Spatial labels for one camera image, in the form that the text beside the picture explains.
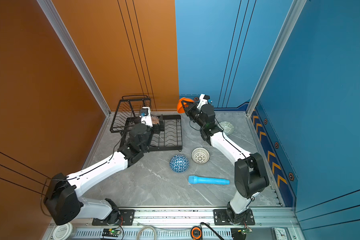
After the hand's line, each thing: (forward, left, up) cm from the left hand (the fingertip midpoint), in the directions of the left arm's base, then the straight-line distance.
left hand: (154, 114), depth 76 cm
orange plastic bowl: (+4, -13, +1) cm, 14 cm away
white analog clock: (-47, -60, -29) cm, 81 cm away
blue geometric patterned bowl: (-12, -13, -31) cm, 35 cm away
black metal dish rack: (+14, +20, -12) cm, 27 cm away
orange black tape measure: (-47, -22, -29) cm, 59 cm away
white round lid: (-47, +37, -26) cm, 66 cm away
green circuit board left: (-47, +19, -33) cm, 60 cm away
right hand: (+6, -13, +3) cm, 14 cm away
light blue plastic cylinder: (-23, -22, -27) cm, 42 cm away
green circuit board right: (-46, -45, -31) cm, 71 cm away
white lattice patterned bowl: (-7, -26, -30) cm, 40 cm away
